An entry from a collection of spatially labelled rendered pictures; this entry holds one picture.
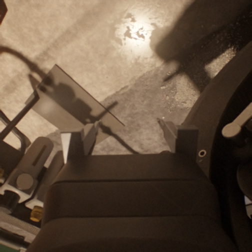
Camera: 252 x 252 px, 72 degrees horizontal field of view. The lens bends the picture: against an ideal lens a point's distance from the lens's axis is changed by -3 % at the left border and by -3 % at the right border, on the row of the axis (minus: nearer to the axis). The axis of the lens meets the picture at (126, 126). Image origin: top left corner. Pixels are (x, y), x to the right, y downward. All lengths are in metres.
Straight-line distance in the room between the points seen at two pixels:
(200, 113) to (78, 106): 0.64
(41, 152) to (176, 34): 0.62
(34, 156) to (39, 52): 0.42
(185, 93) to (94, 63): 0.39
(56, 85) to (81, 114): 0.18
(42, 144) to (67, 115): 0.28
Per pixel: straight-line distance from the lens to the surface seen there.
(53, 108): 0.94
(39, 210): 0.66
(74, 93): 0.85
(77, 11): 0.73
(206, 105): 0.35
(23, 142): 1.18
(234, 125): 0.28
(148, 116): 0.85
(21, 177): 0.62
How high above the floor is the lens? 0.68
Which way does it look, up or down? 49 degrees down
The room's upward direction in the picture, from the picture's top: 170 degrees counter-clockwise
